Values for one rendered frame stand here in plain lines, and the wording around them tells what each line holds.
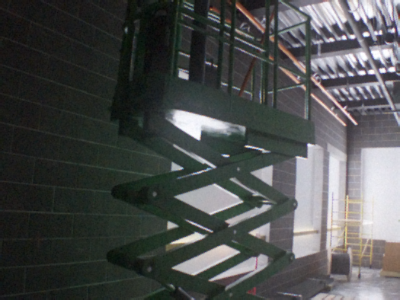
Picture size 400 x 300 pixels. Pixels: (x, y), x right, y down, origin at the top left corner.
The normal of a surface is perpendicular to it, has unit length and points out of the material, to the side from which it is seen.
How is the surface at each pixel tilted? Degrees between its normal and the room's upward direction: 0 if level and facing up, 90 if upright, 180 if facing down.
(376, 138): 90
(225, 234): 90
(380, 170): 90
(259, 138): 90
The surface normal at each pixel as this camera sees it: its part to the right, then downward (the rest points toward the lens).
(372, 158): -0.57, -0.14
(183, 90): 0.63, -0.06
